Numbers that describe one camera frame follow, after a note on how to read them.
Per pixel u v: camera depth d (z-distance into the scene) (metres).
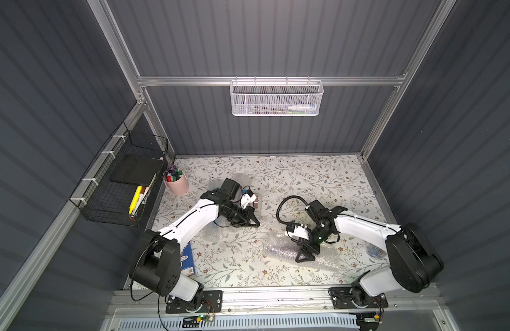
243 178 1.05
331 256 0.79
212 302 0.74
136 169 0.76
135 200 0.71
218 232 0.88
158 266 0.43
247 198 0.79
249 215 0.72
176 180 0.96
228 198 0.72
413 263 0.44
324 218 0.66
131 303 0.75
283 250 0.80
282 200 0.70
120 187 0.73
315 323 0.70
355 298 0.66
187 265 0.81
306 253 0.72
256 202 0.96
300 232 0.75
